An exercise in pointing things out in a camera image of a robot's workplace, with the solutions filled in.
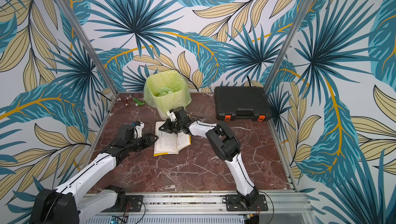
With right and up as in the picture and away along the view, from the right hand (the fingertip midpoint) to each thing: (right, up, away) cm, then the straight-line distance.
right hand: (158, 128), depth 92 cm
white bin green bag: (+2, +24, +11) cm, 26 cm away
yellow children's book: (+5, -7, -7) cm, 11 cm away
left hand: (+1, -5, -9) cm, 10 cm away
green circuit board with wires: (-13, -40, -20) cm, 46 cm away
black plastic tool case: (+56, +15, +15) cm, 59 cm away
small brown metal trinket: (-29, +17, +22) cm, 40 cm away
